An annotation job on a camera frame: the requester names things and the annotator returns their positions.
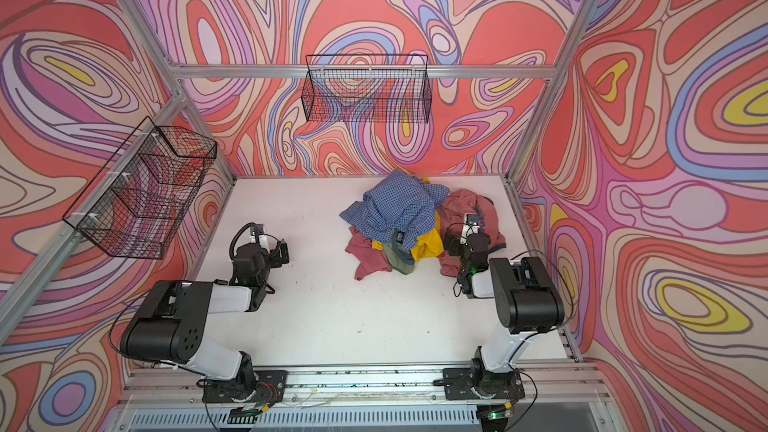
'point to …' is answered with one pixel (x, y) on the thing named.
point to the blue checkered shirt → (399, 203)
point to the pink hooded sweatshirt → (450, 213)
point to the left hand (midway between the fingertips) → (272, 239)
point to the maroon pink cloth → (370, 260)
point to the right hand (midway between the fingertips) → (463, 234)
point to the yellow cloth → (432, 246)
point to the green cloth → (400, 258)
